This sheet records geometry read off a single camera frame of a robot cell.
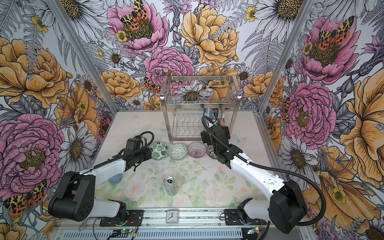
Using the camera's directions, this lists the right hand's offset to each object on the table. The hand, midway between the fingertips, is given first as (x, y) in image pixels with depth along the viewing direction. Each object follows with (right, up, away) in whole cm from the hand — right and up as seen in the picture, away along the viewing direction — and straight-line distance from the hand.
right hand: (213, 133), depth 82 cm
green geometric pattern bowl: (-21, -12, +14) cm, 28 cm away
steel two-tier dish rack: (-15, +23, +37) cm, 46 cm away
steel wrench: (-63, -44, -10) cm, 78 cm away
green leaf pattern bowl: (-33, -12, +14) cm, 38 cm away
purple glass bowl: (-9, -12, +15) cm, 21 cm away
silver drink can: (-22, -23, -11) cm, 33 cm away
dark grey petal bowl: (+6, +12, +23) cm, 26 cm away
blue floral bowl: (-1, +13, +22) cm, 26 cm away
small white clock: (-21, -40, -9) cm, 46 cm away
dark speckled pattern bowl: (0, -13, +14) cm, 19 cm away
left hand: (-37, -15, +10) cm, 41 cm away
